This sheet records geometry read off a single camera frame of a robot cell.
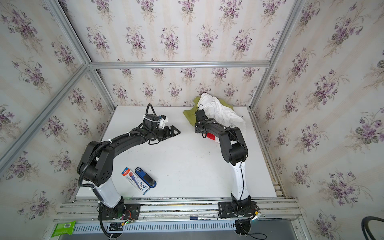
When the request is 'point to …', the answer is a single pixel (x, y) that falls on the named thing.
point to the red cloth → (211, 136)
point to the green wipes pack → (64, 228)
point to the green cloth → (190, 112)
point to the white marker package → (144, 188)
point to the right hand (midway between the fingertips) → (199, 129)
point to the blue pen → (196, 218)
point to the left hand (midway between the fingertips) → (176, 132)
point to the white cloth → (215, 109)
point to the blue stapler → (149, 180)
